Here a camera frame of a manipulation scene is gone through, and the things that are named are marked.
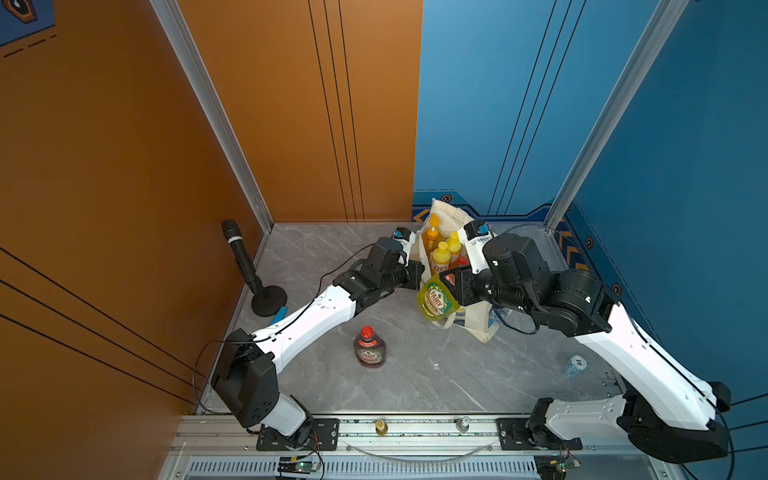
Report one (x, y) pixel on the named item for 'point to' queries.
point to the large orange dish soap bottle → (430, 239)
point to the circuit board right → (555, 466)
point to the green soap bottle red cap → (435, 300)
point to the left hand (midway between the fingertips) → (427, 265)
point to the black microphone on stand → (267, 301)
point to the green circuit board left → (303, 464)
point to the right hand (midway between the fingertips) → (447, 273)
